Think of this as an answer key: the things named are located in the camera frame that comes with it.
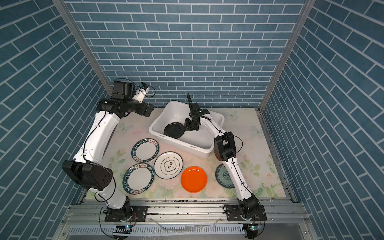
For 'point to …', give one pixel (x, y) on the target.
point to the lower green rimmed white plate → (138, 179)
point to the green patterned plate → (223, 176)
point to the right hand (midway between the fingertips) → (183, 127)
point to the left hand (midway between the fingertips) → (145, 103)
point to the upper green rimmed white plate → (145, 150)
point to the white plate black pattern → (168, 165)
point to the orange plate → (193, 179)
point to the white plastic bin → (199, 143)
